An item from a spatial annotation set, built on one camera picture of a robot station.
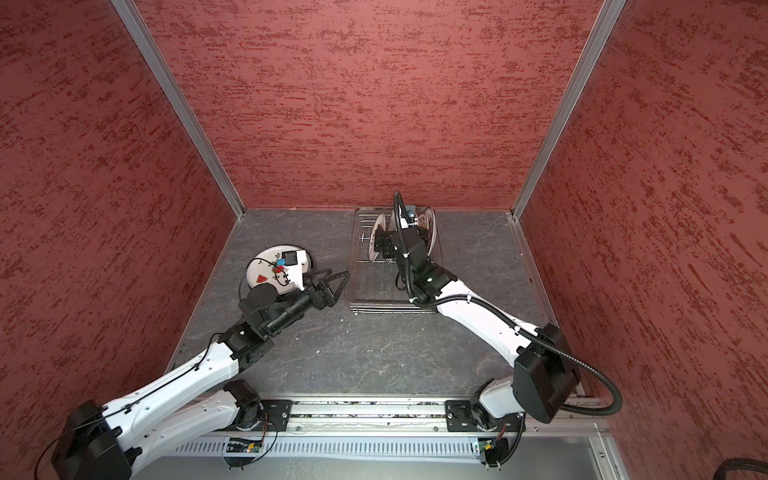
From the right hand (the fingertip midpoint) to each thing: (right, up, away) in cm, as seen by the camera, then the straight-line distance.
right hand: (391, 232), depth 79 cm
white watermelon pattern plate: (-43, -12, +21) cm, 50 cm away
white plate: (-8, -5, +27) cm, 29 cm away
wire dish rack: (-6, -19, +19) cm, 27 cm away
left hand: (-12, -12, -7) cm, 18 cm away
